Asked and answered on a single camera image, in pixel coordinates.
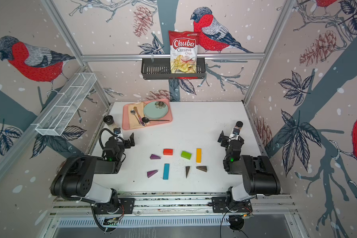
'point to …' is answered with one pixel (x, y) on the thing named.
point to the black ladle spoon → (146, 120)
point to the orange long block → (199, 154)
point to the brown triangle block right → (202, 168)
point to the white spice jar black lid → (109, 120)
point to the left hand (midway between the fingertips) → (127, 130)
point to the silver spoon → (133, 112)
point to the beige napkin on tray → (136, 113)
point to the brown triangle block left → (187, 170)
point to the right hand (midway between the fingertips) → (229, 131)
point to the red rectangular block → (167, 151)
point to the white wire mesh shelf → (56, 120)
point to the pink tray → (166, 118)
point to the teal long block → (166, 171)
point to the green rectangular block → (186, 154)
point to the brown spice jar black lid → (239, 124)
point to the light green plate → (155, 109)
